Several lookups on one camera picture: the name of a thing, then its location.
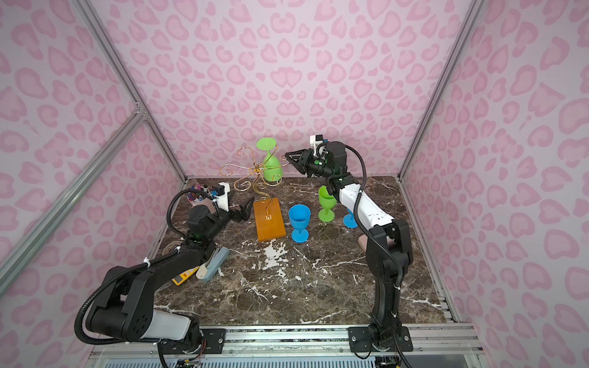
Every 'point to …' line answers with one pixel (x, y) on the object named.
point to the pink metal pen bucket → (195, 198)
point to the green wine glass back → (272, 168)
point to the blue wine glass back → (349, 220)
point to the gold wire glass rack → (242, 184)
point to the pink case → (363, 240)
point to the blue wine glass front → (300, 215)
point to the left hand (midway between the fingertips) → (245, 193)
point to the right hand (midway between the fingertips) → (287, 158)
